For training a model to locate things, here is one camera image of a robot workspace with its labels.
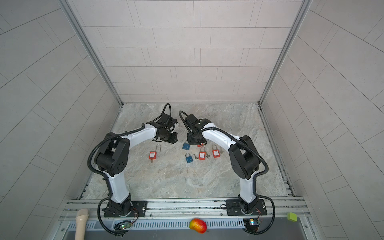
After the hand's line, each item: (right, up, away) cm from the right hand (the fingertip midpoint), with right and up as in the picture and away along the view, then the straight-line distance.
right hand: (191, 142), depth 89 cm
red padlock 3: (+7, -7, 0) cm, 10 cm away
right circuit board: (+29, -34, -21) cm, 49 cm away
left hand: (-7, +3, +6) cm, 10 cm away
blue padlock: (-3, -3, +3) cm, 5 cm away
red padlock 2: (+5, -3, +5) cm, 7 cm away
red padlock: (-23, -7, -1) cm, 24 cm away
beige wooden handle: (-47, -30, -23) cm, 61 cm away
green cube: (+47, -29, -22) cm, 60 cm away
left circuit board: (-29, -31, -24) cm, 49 cm away
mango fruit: (+5, -31, -25) cm, 40 cm away
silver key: (+3, -9, 0) cm, 10 cm away
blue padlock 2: (-1, -9, -1) cm, 9 cm away
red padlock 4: (+15, -6, 0) cm, 16 cm away
